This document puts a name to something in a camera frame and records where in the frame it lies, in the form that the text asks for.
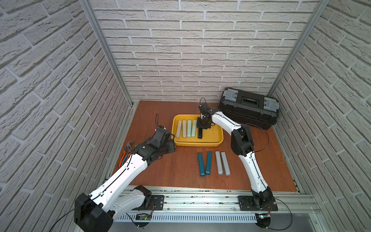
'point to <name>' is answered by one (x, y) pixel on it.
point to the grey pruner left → (220, 171)
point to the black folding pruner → (200, 133)
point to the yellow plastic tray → (212, 137)
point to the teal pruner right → (208, 163)
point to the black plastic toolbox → (248, 108)
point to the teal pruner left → (201, 165)
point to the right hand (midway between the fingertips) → (200, 125)
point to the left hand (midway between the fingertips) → (173, 142)
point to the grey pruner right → (225, 164)
